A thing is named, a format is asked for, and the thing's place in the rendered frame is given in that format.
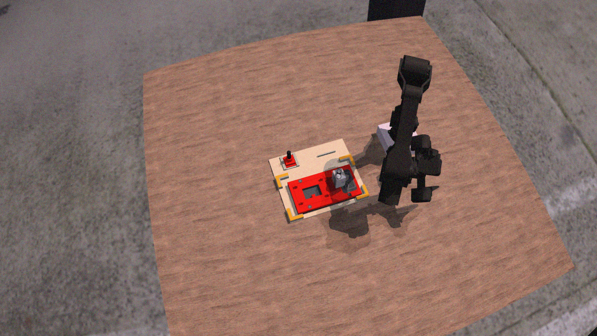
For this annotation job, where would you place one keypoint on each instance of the beige flat base plate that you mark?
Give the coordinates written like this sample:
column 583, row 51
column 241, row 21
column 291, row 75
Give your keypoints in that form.
column 312, row 161

